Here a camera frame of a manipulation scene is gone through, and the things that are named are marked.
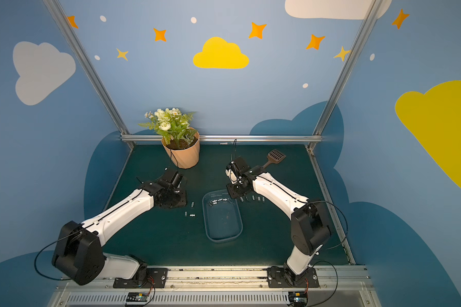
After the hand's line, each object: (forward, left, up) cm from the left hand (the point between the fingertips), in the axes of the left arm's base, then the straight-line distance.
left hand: (185, 198), depth 86 cm
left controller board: (-37, +14, -11) cm, 41 cm away
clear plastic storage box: (-6, -18, -10) cm, 21 cm away
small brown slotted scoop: (+35, -47, -9) cm, 59 cm away
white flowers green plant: (+28, +7, +19) cm, 35 cm away
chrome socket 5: (-4, -3, -9) cm, 10 cm away
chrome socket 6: (-3, +1, -10) cm, 10 cm away
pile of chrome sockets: (+4, -13, -10) cm, 17 cm away
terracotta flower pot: (+25, +4, +4) cm, 25 cm away
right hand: (+4, -22, +1) cm, 23 cm away
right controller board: (-36, -48, -12) cm, 61 cm away
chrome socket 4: (+1, -2, -8) cm, 9 cm away
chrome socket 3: (+7, -38, -11) cm, 40 cm away
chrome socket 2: (+7, -36, -10) cm, 38 cm away
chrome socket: (+6, -32, -8) cm, 34 cm away
